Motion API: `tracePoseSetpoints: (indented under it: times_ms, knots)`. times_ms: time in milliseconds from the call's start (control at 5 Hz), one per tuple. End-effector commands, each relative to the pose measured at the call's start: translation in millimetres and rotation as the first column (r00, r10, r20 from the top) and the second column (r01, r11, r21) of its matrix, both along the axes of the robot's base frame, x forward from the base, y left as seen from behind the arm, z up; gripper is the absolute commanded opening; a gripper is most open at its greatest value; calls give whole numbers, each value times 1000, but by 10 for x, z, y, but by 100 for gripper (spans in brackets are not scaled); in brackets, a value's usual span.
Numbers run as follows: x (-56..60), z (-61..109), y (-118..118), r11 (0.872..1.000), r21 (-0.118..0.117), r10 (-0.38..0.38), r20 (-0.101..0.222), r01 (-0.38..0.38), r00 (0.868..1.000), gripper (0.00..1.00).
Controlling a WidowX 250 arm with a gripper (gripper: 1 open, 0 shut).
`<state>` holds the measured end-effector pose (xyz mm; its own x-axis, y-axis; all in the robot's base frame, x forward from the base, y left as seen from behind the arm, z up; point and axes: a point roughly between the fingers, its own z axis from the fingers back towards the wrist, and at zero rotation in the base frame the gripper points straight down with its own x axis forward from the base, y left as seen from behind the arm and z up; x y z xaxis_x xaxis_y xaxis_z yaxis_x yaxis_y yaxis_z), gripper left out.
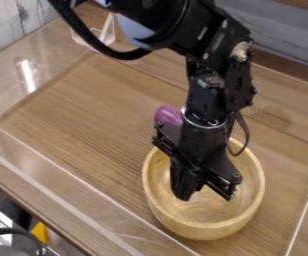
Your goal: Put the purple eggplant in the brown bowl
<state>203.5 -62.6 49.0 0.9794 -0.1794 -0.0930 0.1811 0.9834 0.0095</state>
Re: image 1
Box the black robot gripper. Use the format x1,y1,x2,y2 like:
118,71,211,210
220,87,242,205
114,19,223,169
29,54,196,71
152,117,242,201

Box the purple toy eggplant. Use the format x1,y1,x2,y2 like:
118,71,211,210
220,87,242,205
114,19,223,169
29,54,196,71
154,105,182,126

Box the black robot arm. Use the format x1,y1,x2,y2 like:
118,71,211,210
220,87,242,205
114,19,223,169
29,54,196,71
48,0,256,201

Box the brown wooden bowl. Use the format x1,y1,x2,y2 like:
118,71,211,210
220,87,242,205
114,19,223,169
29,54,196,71
142,147,266,240

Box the yellow black device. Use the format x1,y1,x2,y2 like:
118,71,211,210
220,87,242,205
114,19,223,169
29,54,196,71
11,222,60,256

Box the clear acrylic tray wall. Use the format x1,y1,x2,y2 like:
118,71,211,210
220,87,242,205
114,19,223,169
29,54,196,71
0,20,308,256

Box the clear acrylic corner bracket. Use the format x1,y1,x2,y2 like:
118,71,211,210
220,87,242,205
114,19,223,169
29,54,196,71
69,14,115,52

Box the black cable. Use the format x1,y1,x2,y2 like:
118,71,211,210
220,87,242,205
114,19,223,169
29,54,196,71
0,227,47,256

